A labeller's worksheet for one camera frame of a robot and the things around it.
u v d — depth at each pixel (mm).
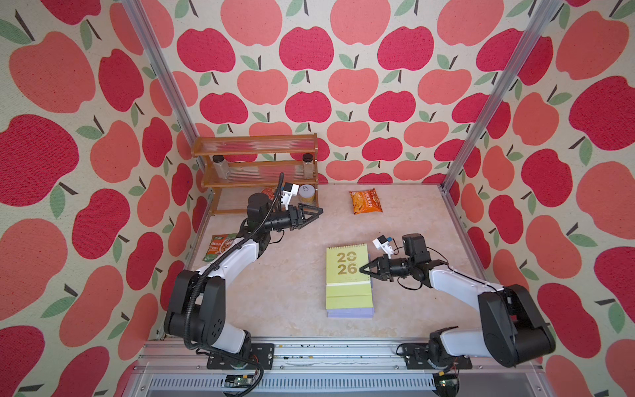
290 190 747
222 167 985
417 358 733
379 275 761
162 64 804
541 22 707
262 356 748
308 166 976
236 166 1174
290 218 704
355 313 787
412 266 719
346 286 802
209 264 491
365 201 1108
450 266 625
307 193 1110
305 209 710
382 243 818
